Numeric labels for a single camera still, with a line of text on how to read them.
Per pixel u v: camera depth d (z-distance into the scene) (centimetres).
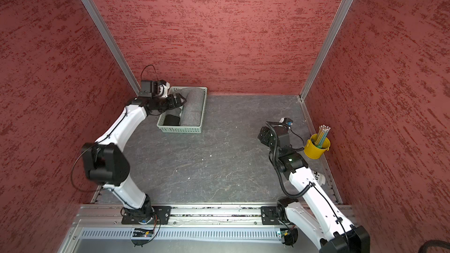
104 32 88
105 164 46
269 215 74
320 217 43
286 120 68
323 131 83
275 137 56
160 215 74
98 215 76
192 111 103
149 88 68
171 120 103
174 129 98
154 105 69
